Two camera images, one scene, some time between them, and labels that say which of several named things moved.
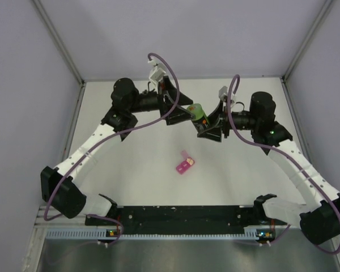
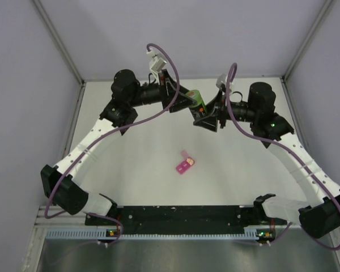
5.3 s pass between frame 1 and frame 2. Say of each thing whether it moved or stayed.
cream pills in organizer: stayed
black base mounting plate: stayed
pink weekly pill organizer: stayed
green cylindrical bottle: moved
